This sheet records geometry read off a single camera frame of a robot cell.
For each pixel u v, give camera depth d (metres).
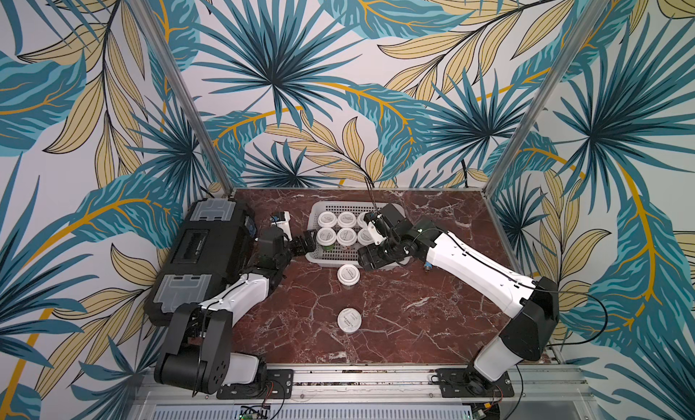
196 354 0.42
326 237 0.95
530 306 0.43
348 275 0.88
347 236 0.95
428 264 0.54
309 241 0.79
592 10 0.70
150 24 0.72
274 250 0.66
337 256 0.98
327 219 0.99
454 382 0.73
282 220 0.78
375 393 0.73
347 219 1.01
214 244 0.85
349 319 0.80
